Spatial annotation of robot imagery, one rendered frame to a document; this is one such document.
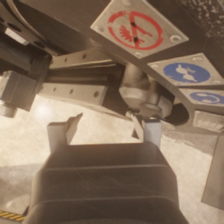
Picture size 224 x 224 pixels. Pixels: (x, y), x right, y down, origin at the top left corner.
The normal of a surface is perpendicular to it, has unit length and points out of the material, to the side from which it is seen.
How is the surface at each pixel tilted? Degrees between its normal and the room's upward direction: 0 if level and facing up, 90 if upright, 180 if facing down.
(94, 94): 38
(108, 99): 52
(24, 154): 0
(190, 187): 0
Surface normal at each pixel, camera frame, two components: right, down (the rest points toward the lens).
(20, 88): 0.68, 0.15
